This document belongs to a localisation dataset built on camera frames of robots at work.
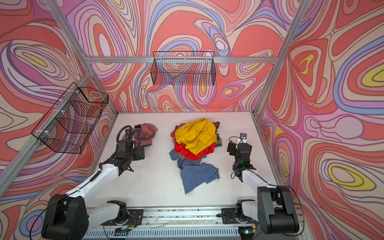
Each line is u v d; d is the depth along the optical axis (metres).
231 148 0.80
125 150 0.65
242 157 0.66
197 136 0.84
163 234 0.77
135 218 0.73
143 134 1.00
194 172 0.86
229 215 0.74
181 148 0.85
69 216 0.40
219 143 0.99
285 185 0.45
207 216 0.75
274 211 0.41
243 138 0.74
